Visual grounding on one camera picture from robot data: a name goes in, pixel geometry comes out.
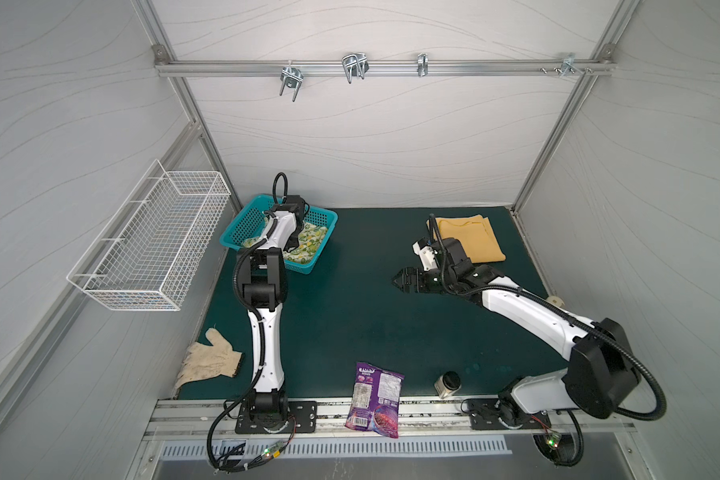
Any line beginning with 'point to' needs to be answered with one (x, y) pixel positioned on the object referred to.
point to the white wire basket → (143, 256)
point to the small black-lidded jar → (447, 384)
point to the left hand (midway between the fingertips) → (280, 242)
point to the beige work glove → (203, 361)
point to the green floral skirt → (309, 239)
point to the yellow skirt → (476, 235)
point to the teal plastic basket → (248, 221)
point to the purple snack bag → (375, 400)
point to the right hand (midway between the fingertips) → (408, 273)
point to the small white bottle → (555, 300)
